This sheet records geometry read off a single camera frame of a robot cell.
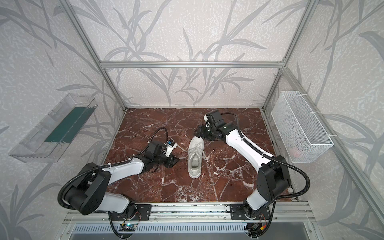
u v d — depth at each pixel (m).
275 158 0.45
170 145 0.81
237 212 0.73
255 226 0.75
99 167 0.48
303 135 0.61
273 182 0.43
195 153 0.84
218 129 0.63
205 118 0.79
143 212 0.74
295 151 0.72
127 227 0.71
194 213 0.75
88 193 0.43
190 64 0.95
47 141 0.63
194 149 0.90
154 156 0.71
